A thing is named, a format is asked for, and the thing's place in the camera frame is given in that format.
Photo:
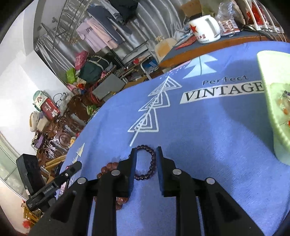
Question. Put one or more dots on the dark green duffel bag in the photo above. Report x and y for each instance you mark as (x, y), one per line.
(94, 69)

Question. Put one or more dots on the pink plastic bag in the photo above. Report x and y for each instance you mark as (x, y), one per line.
(80, 60)

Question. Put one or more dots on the blue grey hanging garment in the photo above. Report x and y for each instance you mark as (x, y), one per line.
(106, 18)

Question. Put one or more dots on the grey curtain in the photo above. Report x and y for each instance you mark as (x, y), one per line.
(147, 29)

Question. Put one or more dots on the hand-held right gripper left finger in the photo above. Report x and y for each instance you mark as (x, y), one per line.
(132, 171)

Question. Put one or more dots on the white enamel mug red star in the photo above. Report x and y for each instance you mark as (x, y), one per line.
(204, 28)

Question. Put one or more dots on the dark hanging garment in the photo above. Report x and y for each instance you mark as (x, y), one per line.
(125, 8)

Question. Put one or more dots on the blue and white shoe box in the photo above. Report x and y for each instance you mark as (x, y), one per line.
(149, 67)

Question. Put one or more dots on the red booklet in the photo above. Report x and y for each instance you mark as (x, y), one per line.
(187, 42)

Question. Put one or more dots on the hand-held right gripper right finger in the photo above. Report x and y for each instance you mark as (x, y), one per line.
(160, 173)

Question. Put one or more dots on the white slatted rack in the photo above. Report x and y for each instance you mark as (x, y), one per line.
(260, 13)

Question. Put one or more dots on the clear plastic snack packet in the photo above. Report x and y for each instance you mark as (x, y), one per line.
(227, 19)

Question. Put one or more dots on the carved dark wooden furniture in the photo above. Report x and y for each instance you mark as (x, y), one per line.
(65, 133)

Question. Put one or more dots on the cream and orange bag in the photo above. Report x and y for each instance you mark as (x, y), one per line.
(164, 48)

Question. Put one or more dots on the grey flat box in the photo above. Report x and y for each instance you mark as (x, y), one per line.
(108, 87)

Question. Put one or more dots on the metal clothes rack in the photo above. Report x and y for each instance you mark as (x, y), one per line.
(65, 20)

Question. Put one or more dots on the light green plastic tray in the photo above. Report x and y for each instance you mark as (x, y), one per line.
(269, 74)

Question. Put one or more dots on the red and white box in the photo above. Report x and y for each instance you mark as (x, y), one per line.
(50, 108)

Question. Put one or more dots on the cardboard box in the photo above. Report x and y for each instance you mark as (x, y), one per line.
(191, 6)

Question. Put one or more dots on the bright green bag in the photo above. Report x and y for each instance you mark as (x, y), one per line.
(71, 76)

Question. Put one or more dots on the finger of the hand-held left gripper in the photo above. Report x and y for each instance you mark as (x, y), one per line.
(68, 173)

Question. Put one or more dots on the blue topped wooden desk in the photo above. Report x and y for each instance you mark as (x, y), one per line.
(226, 44)

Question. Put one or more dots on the pink hanging shirt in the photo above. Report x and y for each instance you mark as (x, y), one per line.
(95, 37)

